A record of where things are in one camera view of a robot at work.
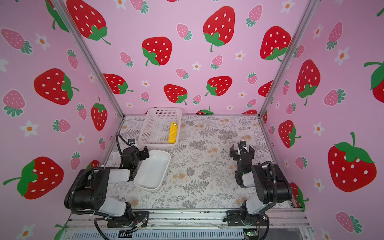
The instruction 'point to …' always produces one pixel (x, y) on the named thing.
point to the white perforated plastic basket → (155, 130)
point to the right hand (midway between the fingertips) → (242, 145)
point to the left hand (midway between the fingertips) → (139, 147)
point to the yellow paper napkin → (173, 132)
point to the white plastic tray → (151, 172)
